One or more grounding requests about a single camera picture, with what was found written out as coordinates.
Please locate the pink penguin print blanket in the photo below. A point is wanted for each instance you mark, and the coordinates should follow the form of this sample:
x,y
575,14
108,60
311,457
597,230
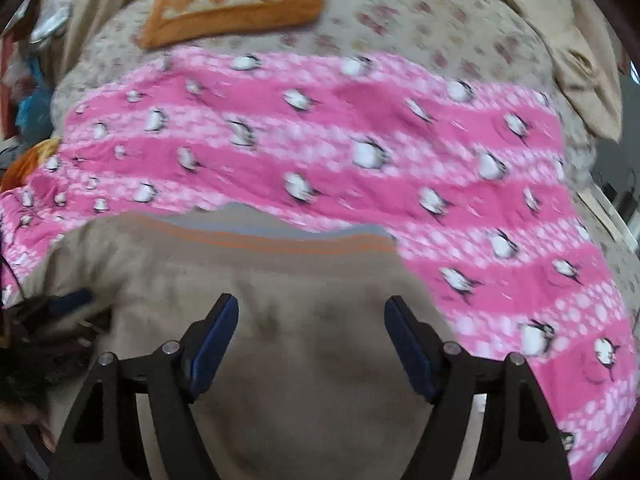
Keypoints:
x,y
380,195

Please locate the khaki jacket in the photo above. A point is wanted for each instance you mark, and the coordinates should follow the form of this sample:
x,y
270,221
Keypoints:
x,y
310,310

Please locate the person's left hand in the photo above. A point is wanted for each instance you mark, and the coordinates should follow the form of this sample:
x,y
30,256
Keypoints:
x,y
30,422

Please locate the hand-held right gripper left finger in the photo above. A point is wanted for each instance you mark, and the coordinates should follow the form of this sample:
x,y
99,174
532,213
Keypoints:
x,y
215,342

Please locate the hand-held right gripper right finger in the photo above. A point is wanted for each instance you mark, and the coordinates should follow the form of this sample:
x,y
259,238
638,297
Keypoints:
x,y
410,352

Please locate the floral bed sheet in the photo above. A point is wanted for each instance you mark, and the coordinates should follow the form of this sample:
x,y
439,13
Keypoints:
x,y
425,15

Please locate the orange cloth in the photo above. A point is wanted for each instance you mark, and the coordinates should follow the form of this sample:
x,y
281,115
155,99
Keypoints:
x,y
27,162

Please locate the orange checkered cushion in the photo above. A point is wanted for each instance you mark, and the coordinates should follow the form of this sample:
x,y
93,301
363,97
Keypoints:
x,y
245,0

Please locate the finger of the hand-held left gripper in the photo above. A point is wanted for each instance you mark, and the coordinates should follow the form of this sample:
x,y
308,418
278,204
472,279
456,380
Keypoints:
x,y
85,327
72,302

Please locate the beige curtain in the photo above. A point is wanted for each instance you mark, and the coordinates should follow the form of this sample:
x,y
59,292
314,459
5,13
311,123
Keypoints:
x,y
105,0

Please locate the silver plastic bag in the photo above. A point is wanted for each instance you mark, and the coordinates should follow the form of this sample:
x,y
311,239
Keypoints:
x,y
50,20

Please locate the blue plastic bag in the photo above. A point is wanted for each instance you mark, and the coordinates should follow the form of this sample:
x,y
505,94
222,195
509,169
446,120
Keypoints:
x,y
34,112

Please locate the beige cloth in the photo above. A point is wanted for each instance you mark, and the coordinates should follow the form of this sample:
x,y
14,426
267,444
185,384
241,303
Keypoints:
x,y
580,50

